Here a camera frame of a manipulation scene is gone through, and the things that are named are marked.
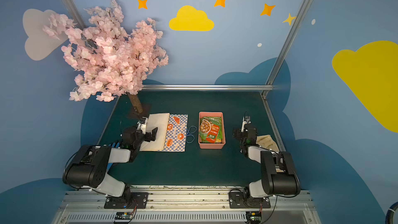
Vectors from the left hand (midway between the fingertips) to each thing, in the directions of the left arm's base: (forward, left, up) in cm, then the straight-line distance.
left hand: (149, 124), depth 94 cm
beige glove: (-6, -74, -7) cm, 74 cm away
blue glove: (-12, +18, -5) cm, 22 cm away
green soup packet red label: (-1, -38, -3) cm, 38 cm away
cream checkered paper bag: (-2, -13, -7) cm, 15 cm away
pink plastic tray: (-11, -38, -4) cm, 40 cm away
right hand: (+1, -61, -1) cm, 61 cm away
